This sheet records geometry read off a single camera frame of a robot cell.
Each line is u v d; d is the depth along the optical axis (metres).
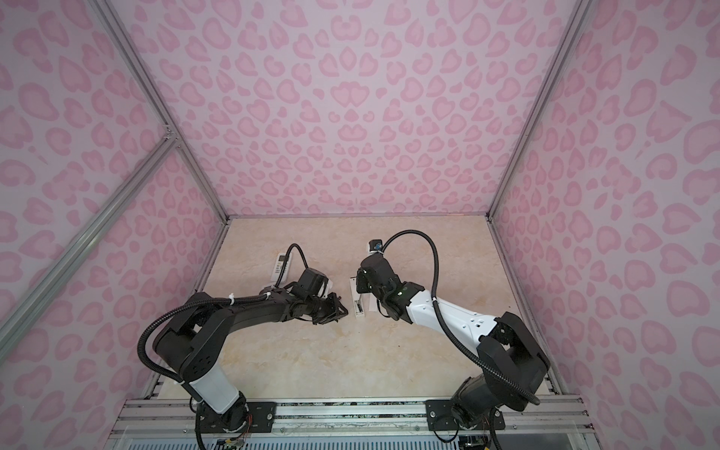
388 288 0.63
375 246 0.73
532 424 0.72
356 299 0.93
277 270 1.01
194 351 0.46
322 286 0.77
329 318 0.82
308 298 0.75
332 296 0.83
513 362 0.42
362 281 0.75
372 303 0.95
